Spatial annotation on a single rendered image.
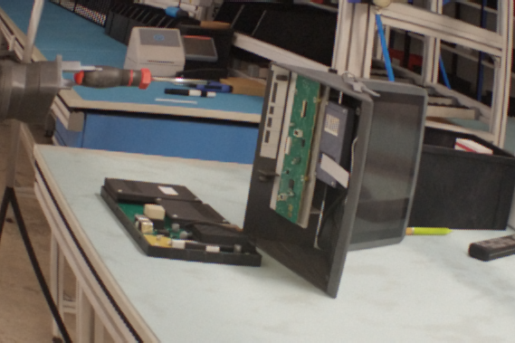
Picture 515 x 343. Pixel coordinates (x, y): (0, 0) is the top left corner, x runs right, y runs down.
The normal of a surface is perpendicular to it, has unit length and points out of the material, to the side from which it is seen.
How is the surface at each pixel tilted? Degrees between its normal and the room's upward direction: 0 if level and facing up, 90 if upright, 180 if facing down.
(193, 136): 90
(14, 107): 135
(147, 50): 41
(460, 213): 90
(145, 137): 90
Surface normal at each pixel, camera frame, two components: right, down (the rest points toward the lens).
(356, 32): 0.32, 0.22
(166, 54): 0.33, -0.59
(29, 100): 0.11, 0.85
